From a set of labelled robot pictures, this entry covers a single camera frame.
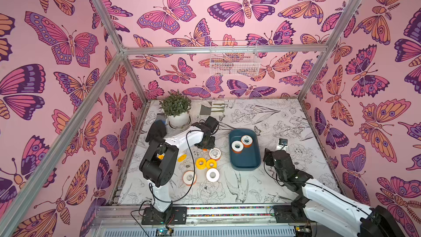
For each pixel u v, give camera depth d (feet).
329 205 1.67
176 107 2.95
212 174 2.74
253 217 2.40
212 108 3.78
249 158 2.95
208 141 2.56
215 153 3.02
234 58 3.12
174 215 2.39
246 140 3.19
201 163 2.89
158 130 3.39
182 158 2.97
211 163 2.89
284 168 2.08
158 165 1.60
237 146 3.11
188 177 2.78
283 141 2.39
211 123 2.54
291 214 2.32
